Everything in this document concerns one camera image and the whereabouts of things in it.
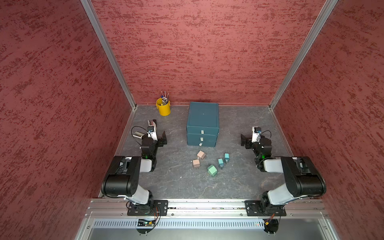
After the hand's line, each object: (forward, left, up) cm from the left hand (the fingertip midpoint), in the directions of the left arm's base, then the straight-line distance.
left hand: (157, 134), depth 93 cm
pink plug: (-10, -28, -7) cm, 31 cm away
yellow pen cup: (+24, -1, +3) cm, 24 cm away
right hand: (+1, -59, -1) cm, 59 cm away
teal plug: (-16, -40, -6) cm, 43 cm away
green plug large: (-21, -34, -5) cm, 41 cm away
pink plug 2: (-16, -25, -7) cm, 31 cm away
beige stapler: (+3, +15, -6) cm, 16 cm away
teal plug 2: (-12, -44, -6) cm, 46 cm away
